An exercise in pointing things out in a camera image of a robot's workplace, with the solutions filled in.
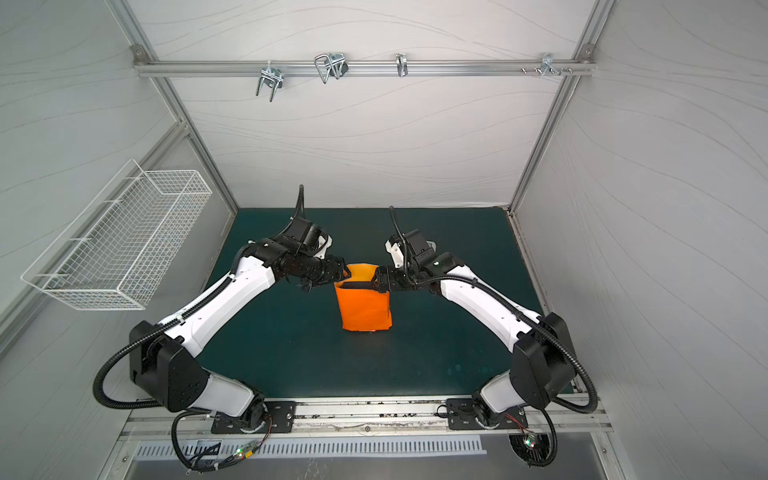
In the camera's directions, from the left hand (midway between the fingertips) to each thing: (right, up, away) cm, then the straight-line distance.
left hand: (338, 277), depth 79 cm
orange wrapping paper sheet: (+6, -9, +3) cm, 11 cm away
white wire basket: (-49, +8, -11) cm, 51 cm away
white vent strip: (-28, -41, -7) cm, 50 cm away
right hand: (+12, -1, +3) cm, 13 cm away
